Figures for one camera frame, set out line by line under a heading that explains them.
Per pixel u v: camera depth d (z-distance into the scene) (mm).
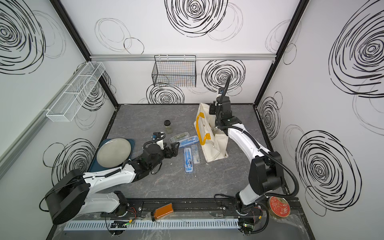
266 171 436
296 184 394
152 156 622
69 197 413
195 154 913
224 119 643
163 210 706
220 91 723
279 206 709
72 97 765
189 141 987
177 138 991
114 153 955
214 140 797
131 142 968
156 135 722
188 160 891
